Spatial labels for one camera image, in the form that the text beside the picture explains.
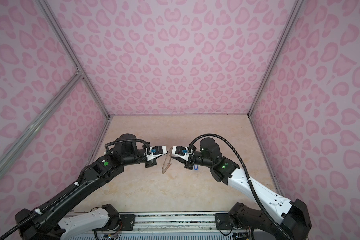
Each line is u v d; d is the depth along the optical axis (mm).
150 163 596
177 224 735
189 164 561
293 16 719
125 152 516
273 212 404
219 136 518
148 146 543
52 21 724
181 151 546
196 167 644
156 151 542
